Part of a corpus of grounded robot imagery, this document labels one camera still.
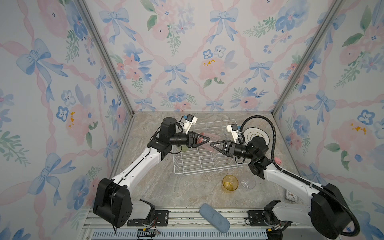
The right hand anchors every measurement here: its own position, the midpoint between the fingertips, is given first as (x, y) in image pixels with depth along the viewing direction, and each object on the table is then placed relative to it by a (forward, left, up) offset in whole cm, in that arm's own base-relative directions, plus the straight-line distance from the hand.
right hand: (211, 145), depth 67 cm
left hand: (+4, +2, 0) cm, 4 cm away
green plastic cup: (-2, +12, 0) cm, 12 cm away
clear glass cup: (-6, -23, -29) cm, 38 cm away
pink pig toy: (+7, -44, -28) cm, 52 cm away
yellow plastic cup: (-7, -12, -26) cm, 30 cm away
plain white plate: (+27, -31, -26) cm, 49 cm away
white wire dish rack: (+9, +1, -29) cm, 30 cm away
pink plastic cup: (+2, +5, +2) cm, 6 cm away
